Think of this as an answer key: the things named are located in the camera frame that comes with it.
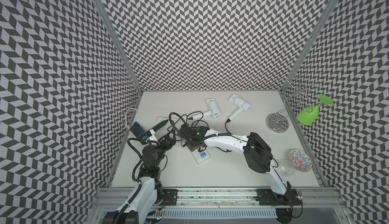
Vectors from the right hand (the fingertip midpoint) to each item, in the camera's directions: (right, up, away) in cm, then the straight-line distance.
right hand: (194, 143), depth 88 cm
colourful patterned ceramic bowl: (+59, -8, -5) cm, 60 cm away
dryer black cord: (+2, +11, +11) cm, 16 cm away
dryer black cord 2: (+22, +12, +11) cm, 28 cm away
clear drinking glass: (+51, -12, -5) cm, 53 cm away
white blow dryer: (+13, +18, +13) cm, 26 cm away
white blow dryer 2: (+32, +22, +14) cm, 42 cm away
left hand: (-13, +7, -5) cm, 16 cm away
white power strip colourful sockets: (+3, -6, -4) cm, 8 cm away
